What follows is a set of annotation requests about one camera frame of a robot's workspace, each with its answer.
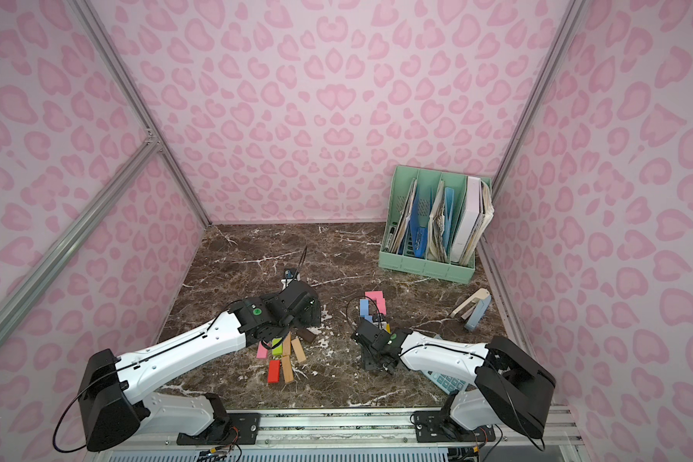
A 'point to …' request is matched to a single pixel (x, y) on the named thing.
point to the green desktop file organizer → (432, 222)
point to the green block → (279, 349)
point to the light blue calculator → (446, 383)
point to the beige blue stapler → (480, 301)
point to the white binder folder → (471, 217)
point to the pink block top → (373, 295)
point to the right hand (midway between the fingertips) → (373, 358)
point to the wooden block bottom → (287, 369)
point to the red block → (274, 371)
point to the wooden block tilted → (298, 350)
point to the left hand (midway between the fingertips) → (308, 305)
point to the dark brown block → (306, 334)
